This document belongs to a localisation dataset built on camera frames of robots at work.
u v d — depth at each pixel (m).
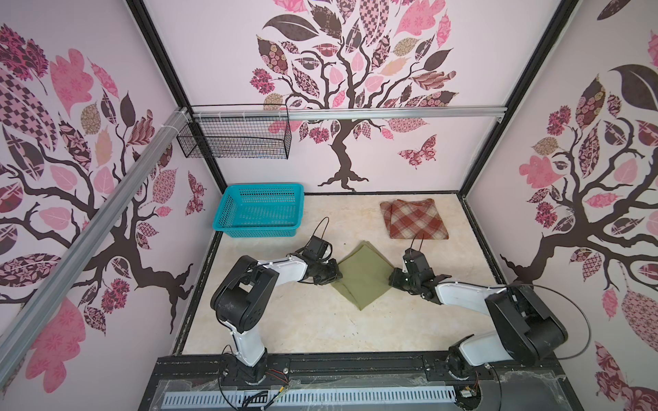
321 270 0.81
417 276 0.71
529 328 0.44
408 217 1.08
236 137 1.22
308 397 0.70
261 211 1.14
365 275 0.90
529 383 0.72
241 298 0.48
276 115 0.90
